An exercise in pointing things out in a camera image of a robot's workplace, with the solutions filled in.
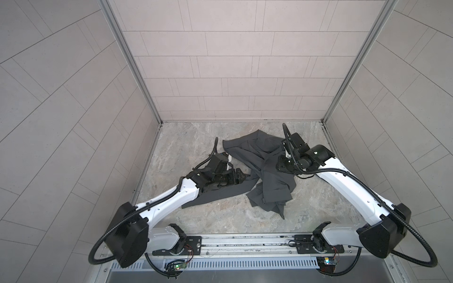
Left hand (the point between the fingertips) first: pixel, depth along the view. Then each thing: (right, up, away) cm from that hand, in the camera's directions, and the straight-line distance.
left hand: (246, 178), depth 77 cm
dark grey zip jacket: (+7, +10, +19) cm, 22 cm away
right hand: (+13, +4, -1) cm, 14 cm away
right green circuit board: (+31, -31, -9) cm, 45 cm away
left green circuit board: (-28, -30, -13) cm, 43 cm away
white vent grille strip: (+4, -31, -9) cm, 33 cm away
